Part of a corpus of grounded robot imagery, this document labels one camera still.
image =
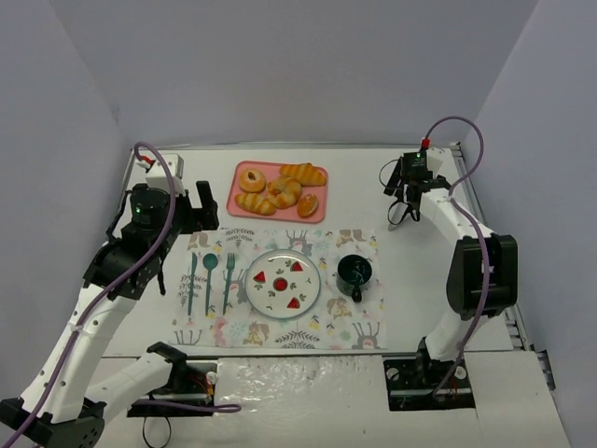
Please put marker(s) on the aluminium side rail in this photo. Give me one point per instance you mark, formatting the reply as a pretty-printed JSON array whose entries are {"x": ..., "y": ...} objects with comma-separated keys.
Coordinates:
[{"x": 503, "y": 251}]

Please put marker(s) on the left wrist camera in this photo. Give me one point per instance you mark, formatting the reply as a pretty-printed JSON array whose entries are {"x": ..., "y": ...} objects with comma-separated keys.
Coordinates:
[{"x": 167, "y": 175}]

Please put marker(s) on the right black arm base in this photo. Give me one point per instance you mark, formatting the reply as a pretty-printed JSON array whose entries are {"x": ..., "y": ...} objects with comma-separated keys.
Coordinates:
[{"x": 411, "y": 389}]

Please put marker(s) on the white watermelon pattern plate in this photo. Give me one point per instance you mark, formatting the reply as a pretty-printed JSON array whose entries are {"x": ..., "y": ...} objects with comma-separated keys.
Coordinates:
[{"x": 282, "y": 284}]

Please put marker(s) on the striped bread roll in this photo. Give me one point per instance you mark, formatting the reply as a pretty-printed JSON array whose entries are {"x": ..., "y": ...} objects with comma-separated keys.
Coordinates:
[
  {"x": 254, "y": 203},
  {"x": 305, "y": 173}
]

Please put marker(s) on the twisted ring pastry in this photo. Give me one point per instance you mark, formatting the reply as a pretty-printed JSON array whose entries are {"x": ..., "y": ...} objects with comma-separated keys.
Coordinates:
[{"x": 283, "y": 192}]

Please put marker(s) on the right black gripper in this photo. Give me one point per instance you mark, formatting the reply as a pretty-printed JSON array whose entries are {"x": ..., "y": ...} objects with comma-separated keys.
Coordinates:
[{"x": 406, "y": 188}]

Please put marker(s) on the teal plastic fork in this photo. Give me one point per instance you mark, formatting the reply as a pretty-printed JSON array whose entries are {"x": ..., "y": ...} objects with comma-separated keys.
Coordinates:
[{"x": 230, "y": 266}]

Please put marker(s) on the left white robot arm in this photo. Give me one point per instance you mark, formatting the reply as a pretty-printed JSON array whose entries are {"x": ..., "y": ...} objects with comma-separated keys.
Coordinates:
[{"x": 60, "y": 407}]

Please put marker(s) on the sugared ring donut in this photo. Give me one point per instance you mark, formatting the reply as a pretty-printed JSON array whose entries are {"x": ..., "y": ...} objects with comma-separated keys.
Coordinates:
[{"x": 251, "y": 180}]

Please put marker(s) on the patterned paper placemat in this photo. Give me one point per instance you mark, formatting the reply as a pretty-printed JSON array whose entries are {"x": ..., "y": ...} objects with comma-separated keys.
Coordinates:
[{"x": 334, "y": 323}]

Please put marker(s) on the dark green mug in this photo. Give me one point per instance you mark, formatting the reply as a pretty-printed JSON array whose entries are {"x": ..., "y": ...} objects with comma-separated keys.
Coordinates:
[{"x": 353, "y": 274}]

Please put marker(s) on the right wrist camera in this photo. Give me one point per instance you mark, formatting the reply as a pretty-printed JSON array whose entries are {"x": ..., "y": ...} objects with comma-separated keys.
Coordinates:
[{"x": 434, "y": 156}]

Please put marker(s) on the striped bread roll upper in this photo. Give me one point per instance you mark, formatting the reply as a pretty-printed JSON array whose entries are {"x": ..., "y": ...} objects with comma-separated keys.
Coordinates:
[{"x": 305, "y": 173}]

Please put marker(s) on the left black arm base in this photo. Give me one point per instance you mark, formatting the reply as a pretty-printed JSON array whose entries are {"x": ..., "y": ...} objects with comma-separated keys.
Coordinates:
[{"x": 195, "y": 387}]

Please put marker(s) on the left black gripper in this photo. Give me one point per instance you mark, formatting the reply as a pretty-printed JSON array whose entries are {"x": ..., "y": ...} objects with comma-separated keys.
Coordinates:
[{"x": 194, "y": 215}]

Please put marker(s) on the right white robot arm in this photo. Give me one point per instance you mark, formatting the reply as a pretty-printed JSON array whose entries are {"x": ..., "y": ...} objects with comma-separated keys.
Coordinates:
[{"x": 483, "y": 276}]

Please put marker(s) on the translucent brown tongs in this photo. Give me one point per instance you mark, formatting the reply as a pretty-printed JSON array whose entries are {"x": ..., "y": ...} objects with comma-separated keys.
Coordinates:
[{"x": 400, "y": 211}]

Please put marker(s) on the small glazed oval bun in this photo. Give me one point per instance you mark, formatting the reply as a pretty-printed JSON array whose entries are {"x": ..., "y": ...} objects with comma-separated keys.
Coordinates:
[{"x": 307, "y": 205}]

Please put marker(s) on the teal plastic spoon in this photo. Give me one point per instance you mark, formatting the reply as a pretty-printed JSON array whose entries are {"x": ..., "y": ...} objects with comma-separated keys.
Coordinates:
[{"x": 209, "y": 262}]

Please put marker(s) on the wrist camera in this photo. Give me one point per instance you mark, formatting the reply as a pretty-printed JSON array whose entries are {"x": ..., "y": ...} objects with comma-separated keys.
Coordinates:
[
  {"x": 167, "y": 175},
  {"x": 434, "y": 156}
]

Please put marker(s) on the pink plastic tray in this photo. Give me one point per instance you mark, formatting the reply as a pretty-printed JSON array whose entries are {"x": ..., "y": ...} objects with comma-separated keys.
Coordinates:
[{"x": 271, "y": 170}]

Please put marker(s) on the striped bread roll lower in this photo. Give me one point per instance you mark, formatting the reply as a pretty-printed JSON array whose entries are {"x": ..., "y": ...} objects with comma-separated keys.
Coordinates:
[{"x": 254, "y": 203}]

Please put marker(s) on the teal plastic knife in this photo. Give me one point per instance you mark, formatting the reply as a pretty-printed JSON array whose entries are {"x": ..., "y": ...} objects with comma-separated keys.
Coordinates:
[{"x": 191, "y": 282}]

